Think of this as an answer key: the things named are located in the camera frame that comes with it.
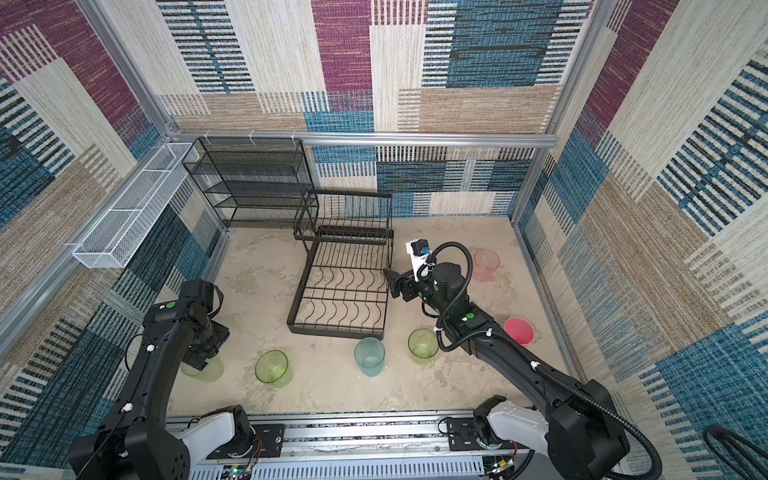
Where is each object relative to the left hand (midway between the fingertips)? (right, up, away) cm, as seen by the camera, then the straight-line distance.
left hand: (214, 343), depth 77 cm
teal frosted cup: (+39, -3, +3) cm, 40 cm away
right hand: (+47, +19, +1) cm, 51 cm away
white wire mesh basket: (-20, +27, -5) cm, 34 cm away
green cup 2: (+54, -4, +10) cm, 55 cm away
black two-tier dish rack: (+29, +10, +22) cm, 38 cm away
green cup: (+12, -9, +8) cm, 17 cm away
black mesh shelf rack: (-5, +48, +33) cm, 59 cm away
